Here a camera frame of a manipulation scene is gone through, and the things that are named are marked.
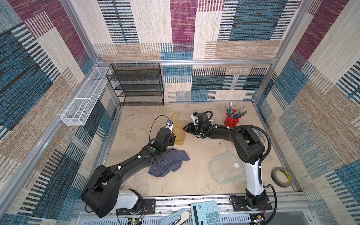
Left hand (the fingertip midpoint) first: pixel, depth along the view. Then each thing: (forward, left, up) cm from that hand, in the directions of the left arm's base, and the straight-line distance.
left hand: (171, 131), depth 87 cm
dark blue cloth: (-15, 0, -8) cm, 17 cm away
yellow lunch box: (+12, -5, -15) cm, 19 cm away
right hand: (+8, -10, -10) cm, 16 cm away
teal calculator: (-40, -18, -12) cm, 46 cm away
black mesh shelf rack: (+41, +26, +6) cm, 49 cm away
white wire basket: (-2, +45, +20) cm, 49 cm away
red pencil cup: (+13, -42, -9) cm, 44 cm away
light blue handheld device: (-42, -3, -12) cm, 44 cm away
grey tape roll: (-25, -68, -13) cm, 73 cm away
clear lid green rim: (-17, -33, -15) cm, 40 cm away
